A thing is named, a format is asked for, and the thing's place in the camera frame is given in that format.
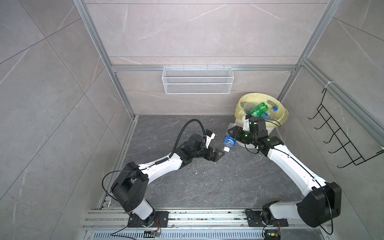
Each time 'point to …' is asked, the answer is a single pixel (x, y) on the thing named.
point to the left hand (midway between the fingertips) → (219, 148)
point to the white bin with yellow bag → (246, 104)
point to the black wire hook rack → (338, 134)
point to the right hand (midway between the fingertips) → (229, 130)
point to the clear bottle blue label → (228, 141)
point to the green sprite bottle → (259, 110)
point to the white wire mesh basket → (198, 80)
